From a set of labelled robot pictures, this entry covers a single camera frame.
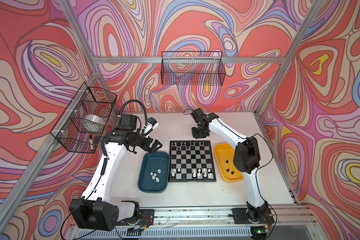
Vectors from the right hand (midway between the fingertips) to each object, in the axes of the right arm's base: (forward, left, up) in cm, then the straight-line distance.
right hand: (198, 138), depth 95 cm
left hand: (-11, +25, +16) cm, 31 cm away
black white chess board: (-13, +5, -6) cm, 15 cm away
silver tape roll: (-3, +54, +25) cm, 59 cm away
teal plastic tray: (-19, +27, -6) cm, 34 cm away
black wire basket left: (-7, +59, +25) cm, 65 cm away
